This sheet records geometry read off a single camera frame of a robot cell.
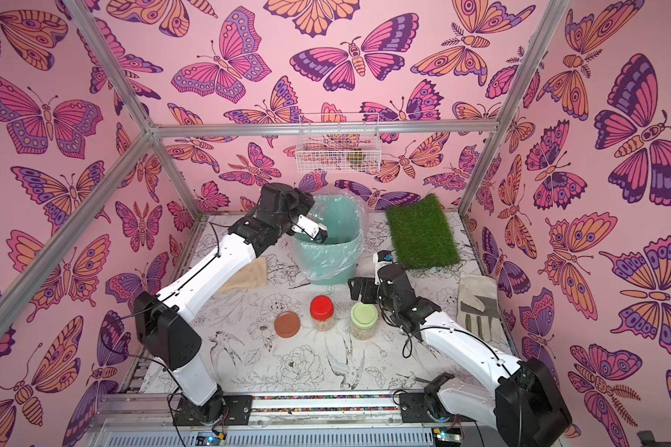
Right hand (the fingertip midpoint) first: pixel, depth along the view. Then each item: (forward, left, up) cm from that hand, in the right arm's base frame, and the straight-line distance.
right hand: (363, 279), depth 83 cm
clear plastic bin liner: (+24, +5, +12) cm, 28 cm away
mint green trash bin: (+4, +9, +3) cm, 10 cm away
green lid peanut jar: (-12, 0, -1) cm, 12 cm away
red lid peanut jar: (-9, +12, -3) cm, 15 cm away
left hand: (+18, +18, +18) cm, 31 cm away
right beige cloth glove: (-2, -39, -14) cm, 41 cm away
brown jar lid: (-9, +24, -14) cm, 29 cm away
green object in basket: (+38, +3, +16) cm, 41 cm away
